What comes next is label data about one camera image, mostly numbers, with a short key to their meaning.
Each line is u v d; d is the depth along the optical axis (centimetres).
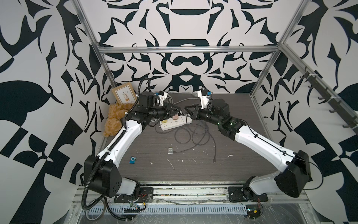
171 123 99
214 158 87
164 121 98
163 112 67
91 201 71
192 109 69
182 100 116
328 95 59
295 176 39
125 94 105
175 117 99
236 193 74
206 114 62
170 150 89
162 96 71
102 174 40
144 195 73
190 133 99
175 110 74
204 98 65
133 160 85
